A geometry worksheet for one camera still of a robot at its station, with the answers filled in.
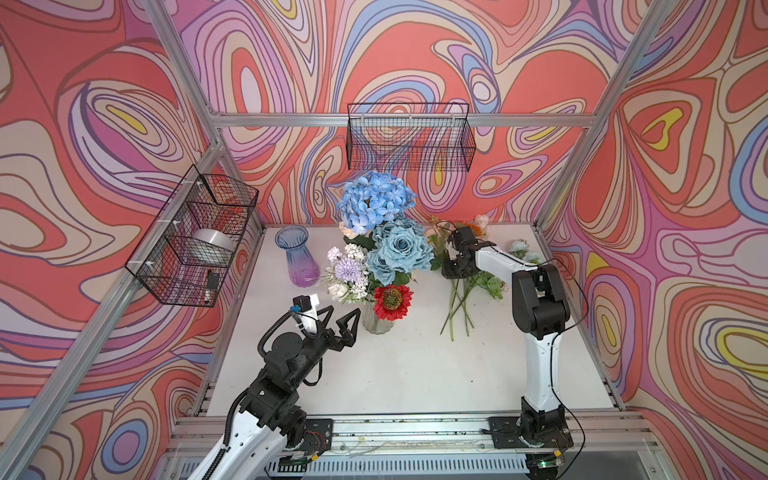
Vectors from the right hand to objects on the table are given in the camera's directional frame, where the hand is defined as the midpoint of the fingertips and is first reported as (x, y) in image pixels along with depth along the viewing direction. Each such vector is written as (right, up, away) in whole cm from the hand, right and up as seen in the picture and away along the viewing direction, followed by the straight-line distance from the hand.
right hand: (449, 278), depth 104 cm
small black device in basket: (-65, +2, -31) cm, 73 cm away
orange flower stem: (+11, +18, +5) cm, 22 cm away
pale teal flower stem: (+25, +10, +1) cm, 27 cm away
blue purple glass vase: (-50, +4, -10) cm, 51 cm away
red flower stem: (-21, -3, -36) cm, 42 cm away
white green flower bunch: (-3, +16, +4) cm, 17 cm away
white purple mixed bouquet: (-32, +4, -36) cm, 48 cm away
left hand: (-31, -6, -33) cm, 46 cm away
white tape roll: (-64, +11, -34) cm, 74 cm away
